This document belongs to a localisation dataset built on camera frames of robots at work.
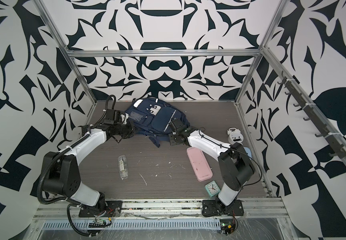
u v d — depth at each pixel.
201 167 0.85
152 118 0.99
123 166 0.87
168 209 0.76
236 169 0.46
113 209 0.73
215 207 0.67
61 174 0.44
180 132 0.68
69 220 0.69
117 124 0.75
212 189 0.79
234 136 0.97
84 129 1.02
